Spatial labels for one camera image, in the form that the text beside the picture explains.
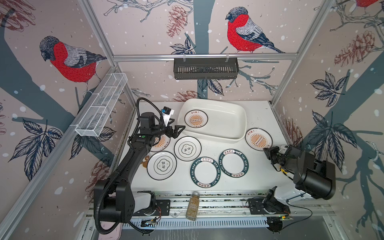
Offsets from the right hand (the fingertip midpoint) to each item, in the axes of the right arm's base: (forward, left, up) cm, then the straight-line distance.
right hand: (265, 149), depth 93 cm
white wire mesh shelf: (+7, +95, +33) cm, 100 cm away
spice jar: (-36, +44, +5) cm, 57 cm away
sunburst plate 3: (+2, +68, +1) cm, 68 cm away
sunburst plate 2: (+8, +2, -1) cm, 8 cm away
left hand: (+1, +53, +24) cm, 58 cm away
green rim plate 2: (-9, +21, -1) cm, 23 cm away
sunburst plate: (+24, +45, +1) cm, 51 cm away
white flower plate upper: (-1, +50, 0) cm, 50 cm away
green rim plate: (-16, +38, -1) cm, 41 cm away
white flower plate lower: (-13, +64, +1) cm, 66 cm away
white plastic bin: (+22, +26, +1) cm, 34 cm away
